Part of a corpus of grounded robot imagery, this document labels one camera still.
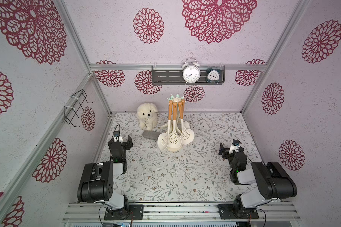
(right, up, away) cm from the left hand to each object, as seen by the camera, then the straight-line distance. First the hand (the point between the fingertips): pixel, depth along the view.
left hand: (121, 137), depth 92 cm
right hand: (+70, -3, -2) cm, 70 cm away
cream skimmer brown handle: (+35, -1, -3) cm, 35 cm away
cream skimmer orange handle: (+37, +16, -20) cm, 45 cm away
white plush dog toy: (+16, +16, +4) cm, 23 cm away
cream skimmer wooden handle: (+42, +2, -1) cm, 42 cm away
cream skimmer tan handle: (+28, 0, -3) cm, 28 cm away
